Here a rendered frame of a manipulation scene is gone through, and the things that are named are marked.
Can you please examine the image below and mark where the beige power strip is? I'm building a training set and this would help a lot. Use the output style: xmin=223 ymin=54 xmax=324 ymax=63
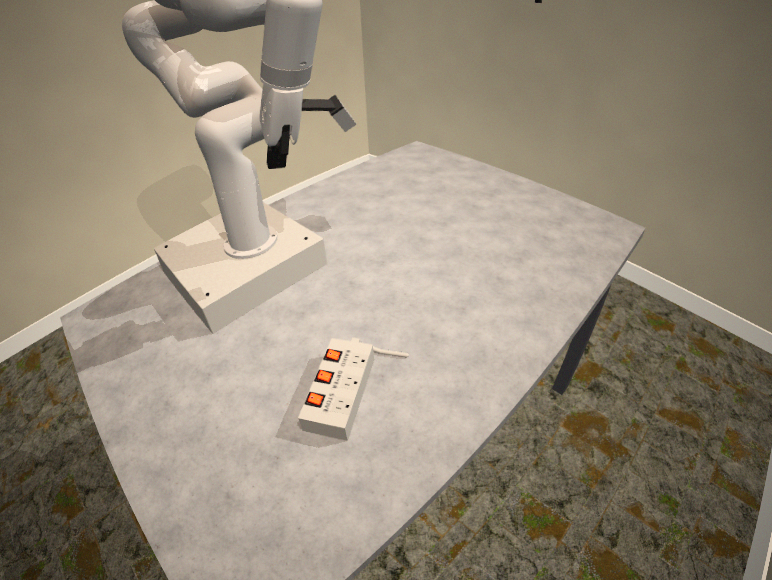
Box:
xmin=298 ymin=338 xmax=409 ymax=441

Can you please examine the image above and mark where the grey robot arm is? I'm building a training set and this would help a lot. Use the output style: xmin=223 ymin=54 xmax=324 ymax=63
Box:
xmin=122 ymin=0 xmax=323 ymax=259

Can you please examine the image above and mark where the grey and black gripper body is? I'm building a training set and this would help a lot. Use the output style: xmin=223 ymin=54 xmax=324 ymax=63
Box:
xmin=260 ymin=76 xmax=310 ymax=147

